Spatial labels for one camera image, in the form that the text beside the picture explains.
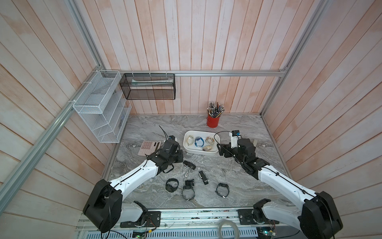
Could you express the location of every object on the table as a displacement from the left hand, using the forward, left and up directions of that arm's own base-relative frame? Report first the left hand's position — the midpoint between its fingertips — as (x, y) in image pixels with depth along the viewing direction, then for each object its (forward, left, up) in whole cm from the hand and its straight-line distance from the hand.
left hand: (181, 156), depth 86 cm
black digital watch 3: (-16, -24, -9) cm, 30 cm away
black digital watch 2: (-18, -4, -10) cm, 21 cm away
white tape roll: (-31, -23, -13) cm, 41 cm away
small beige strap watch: (+19, -3, -8) cm, 21 cm away
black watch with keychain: (-1, -4, -8) cm, 9 cm away
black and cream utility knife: (+15, -50, -7) cm, 53 cm away
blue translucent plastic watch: (+16, -12, -8) cm, 22 cm away
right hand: (+6, -25, +6) cm, 26 cm away
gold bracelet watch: (+17, -20, -8) cm, 28 cm away
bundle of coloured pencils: (+34, -23, +5) cm, 42 cm away
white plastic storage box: (+7, -7, -4) cm, 11 cm away
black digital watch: (-16, +6, -6) cm, 18 cm away
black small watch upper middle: (-13, -5, -6) cm, 15 cm away
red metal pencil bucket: (+34, -23, -8) cm, 42 cm away
